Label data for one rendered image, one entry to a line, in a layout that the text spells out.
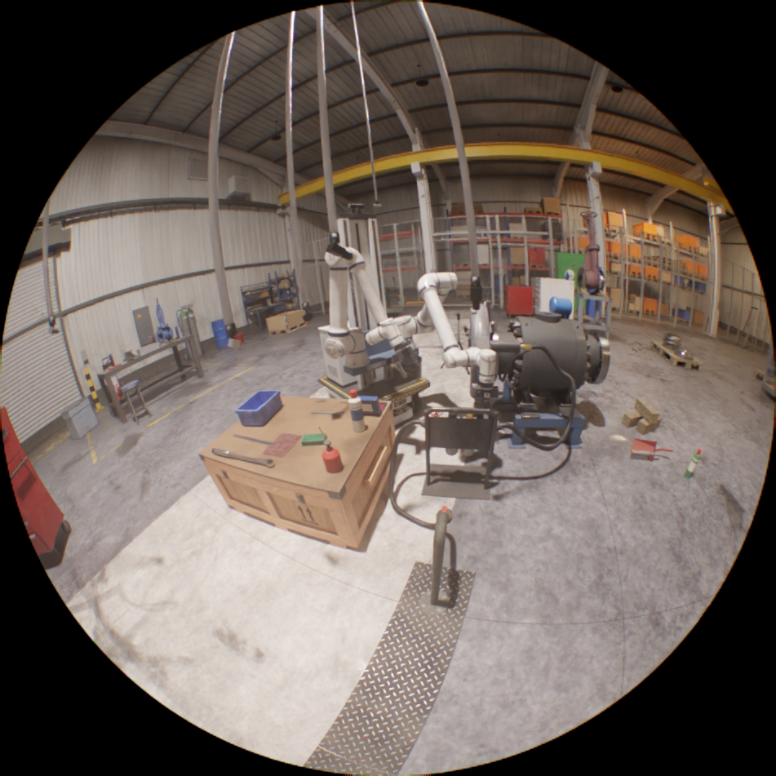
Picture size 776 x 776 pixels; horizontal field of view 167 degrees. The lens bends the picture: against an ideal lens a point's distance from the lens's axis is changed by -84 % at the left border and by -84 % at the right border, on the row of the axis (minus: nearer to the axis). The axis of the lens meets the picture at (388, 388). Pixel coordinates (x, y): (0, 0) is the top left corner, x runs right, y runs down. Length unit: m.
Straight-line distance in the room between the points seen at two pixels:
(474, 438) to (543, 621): 1.01
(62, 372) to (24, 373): 1.23
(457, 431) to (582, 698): 1.48
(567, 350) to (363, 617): 1.97
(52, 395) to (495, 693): 8.72
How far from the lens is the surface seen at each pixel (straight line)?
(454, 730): 1.24
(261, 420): 1.70
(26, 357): 8.50
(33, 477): 3.00
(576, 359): 2.02
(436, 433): 1.47
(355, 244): 2.21
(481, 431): 1.45
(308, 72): 9.43
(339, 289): 1.71
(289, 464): 1.31
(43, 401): 8.45
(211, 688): 1.51
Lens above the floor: 1.22
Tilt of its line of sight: 24 degrees down
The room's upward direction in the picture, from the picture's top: 6 degrees counter-clockwise
